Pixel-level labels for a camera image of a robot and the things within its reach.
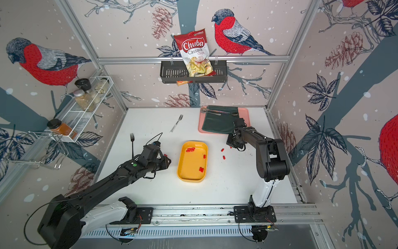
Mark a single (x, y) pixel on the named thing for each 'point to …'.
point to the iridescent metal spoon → (205, 109)
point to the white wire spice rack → (74, 120)
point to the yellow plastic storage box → (188, 163)
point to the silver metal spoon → (218, 114)
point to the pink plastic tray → (243, 113)
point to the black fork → (132, 139)
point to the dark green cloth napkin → (221, 124)
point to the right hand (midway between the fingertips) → (229, 142)
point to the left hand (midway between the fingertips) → (172, 158)
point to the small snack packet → (180, 82)
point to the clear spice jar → (101, 85)
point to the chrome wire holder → (58, 137)
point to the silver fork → (180, 118)
